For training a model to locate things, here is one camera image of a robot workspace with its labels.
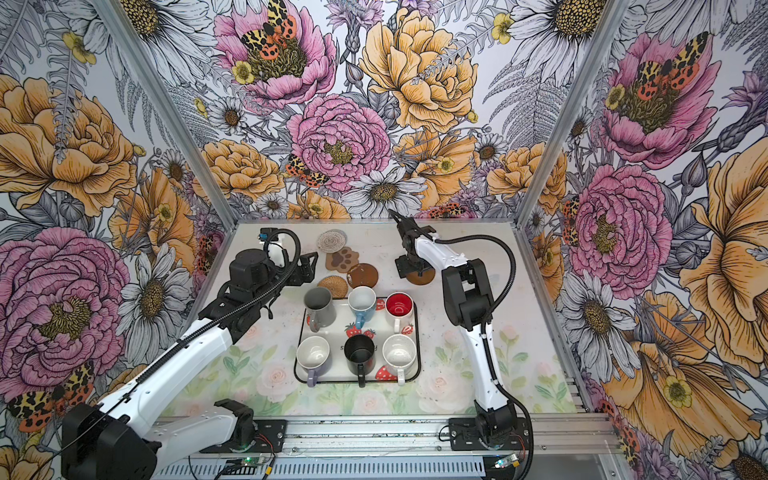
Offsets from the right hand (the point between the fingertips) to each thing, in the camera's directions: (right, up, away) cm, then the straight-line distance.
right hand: (419, 275), depth 104 cm
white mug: (-7, -21, -18) cm, 28 cm away
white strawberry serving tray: (-25, -21, -15) cm, 36 cm away
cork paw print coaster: (-28, +5, +6) cm, 29 cm away
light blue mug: (-19, -7, -11) cm, 23 cm away
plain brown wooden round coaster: (+3, -1, +2) cm, 3 cm away
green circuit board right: (+19, -41, -33) cm, 56 cm away
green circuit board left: (-42, -41, -33) cm, 67 cm away
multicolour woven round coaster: (-32, +12, +11) cm, 36 cm away
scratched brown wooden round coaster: (-20, 0, 0) cm, 20 cm away
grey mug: (-31, -7, -15) cm, 35 cm away
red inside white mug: (-7, -8, -10) cm, 15 cm away
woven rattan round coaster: (-28, -4, -2) cm, 28 cm away
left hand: (-33, +5, -25) cm, 41 cm away
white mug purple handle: (-31, -20, -19) cm, 42 cm away
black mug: (-19, -20, -19) cm, 33 cm away
